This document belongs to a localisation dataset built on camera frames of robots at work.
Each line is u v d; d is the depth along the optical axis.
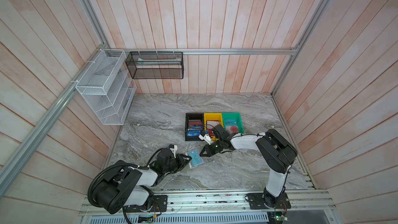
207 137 0.86
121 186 0.43
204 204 0.75
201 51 0.98
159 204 0.73
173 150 0.83
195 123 1.01
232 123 1.01
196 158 0.87
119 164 0.50
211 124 1.01
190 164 0.86
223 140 0.75
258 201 0.73
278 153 0.50
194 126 1.01
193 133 0.96
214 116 1.01
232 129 0.98
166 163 0.70
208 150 0.80
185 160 0.80
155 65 1.04
